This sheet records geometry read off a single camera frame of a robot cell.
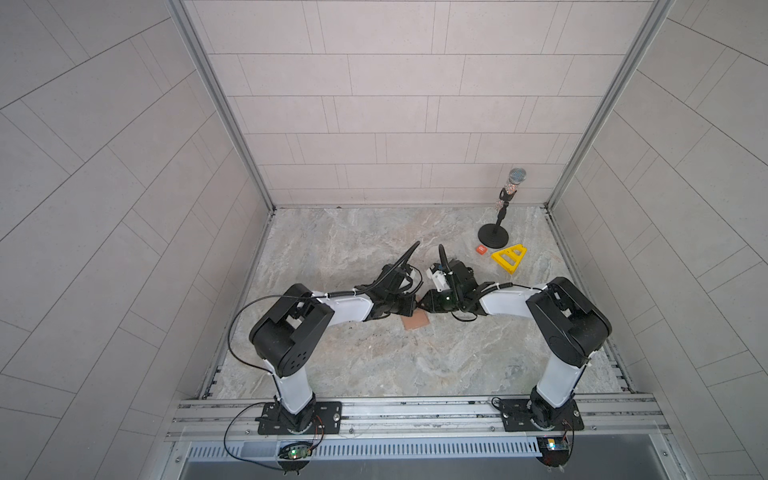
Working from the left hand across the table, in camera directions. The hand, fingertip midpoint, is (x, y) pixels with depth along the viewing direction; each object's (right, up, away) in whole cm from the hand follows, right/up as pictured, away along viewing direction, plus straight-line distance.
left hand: (424, 302), depth 90 cm
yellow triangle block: (+34, +15, +13) cm, 39 cm away
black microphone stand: (+27, +20, +16) cm, 38 cm away
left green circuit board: (-30, -26, -25) cm, 47 cm away
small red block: (+21, +15, +14) cm, 30 cm away
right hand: (-1, -2, +1) cm, 2 cm away
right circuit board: (+28, -29, -22) cm, 46 cm away
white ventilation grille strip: (+12, -28, -22) cm, 38 cm away
